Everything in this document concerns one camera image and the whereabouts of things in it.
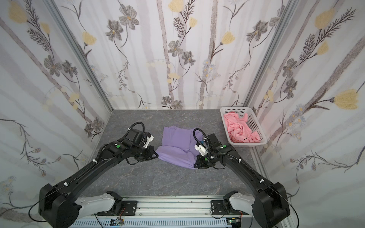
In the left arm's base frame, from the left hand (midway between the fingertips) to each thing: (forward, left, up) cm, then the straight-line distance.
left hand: (159, 155), depth 76 cm
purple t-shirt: (+13, -10, -14) cm, 21 cm away
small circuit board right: (-30, -39, -18) cm, 53 cm away
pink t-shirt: (+21, -52, -8) cm, 56 cm away
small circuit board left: (-28, +22, -16) cm, 39 cm away
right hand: (-4, -21, -5) cm, 22 cm away
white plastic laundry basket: (+31, -66, -11) cm, 74 cm away
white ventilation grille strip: (-30, -32, -16) cm, 47 cm away
